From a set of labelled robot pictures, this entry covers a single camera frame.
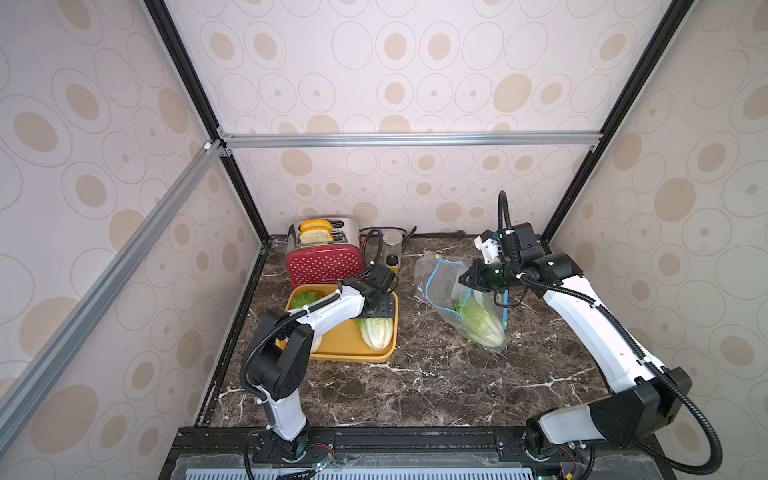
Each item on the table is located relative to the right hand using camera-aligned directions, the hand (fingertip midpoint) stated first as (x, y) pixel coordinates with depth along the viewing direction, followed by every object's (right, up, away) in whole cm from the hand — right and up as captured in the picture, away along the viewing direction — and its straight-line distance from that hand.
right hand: (468, 276), depth 76 cm
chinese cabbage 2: (-24, -16, +9) cm, 30 cm away
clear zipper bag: (-7, -3, +7) cm, 11 cm away
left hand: (-22, -10, +15) cm, 29 cm away
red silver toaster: (-41, +3, +18) cm, 45 cm away
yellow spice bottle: (-19, +4, +25) cm, 32 cm away
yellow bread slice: (-43, +16, +19) cm, 50 cm away
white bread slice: (-44, +12, +17) cm, 49 cm away
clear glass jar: (-19, +10, +23) cm, 32 cm away
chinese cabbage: (+6, -13, +11) cm, 18 cm away
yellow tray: (-33, -20, +13) cm, 41 cm away
